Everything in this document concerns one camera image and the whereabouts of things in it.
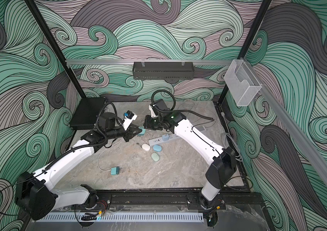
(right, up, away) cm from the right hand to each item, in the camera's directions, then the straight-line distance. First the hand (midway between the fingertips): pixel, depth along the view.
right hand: (141, 126), depth 75 cm
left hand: (-1, -1, 0) cm, 1 cm away
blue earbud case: (+8, -16, +17) cm, 25 cm away
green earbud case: (+7, -20, +13) cm, 25 cm away
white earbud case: (+1, -15, +17) cm, 23 cm away
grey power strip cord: (+64, -11, +28) cm, 70 cm away
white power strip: (+20, -8, +20) cm, 30 cm away
